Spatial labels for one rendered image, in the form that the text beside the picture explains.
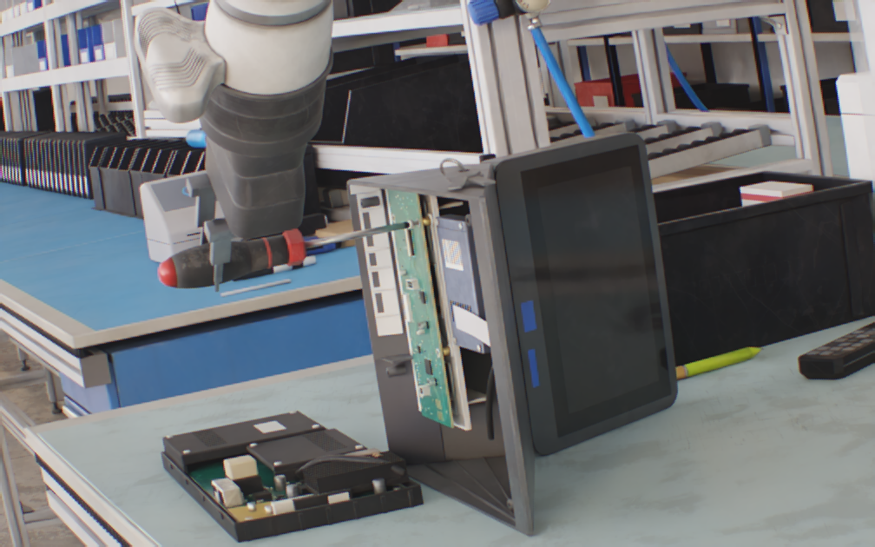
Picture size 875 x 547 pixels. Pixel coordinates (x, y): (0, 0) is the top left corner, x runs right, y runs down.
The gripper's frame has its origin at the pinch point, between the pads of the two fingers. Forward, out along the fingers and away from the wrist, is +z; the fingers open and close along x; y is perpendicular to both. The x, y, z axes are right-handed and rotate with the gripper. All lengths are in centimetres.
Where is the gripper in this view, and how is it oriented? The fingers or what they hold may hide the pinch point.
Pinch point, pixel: (210, 273)
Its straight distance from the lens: 127.0
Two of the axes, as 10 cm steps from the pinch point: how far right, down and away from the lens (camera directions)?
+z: -1.2, 6.8, 7.2
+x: -3.7, -7.0, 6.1
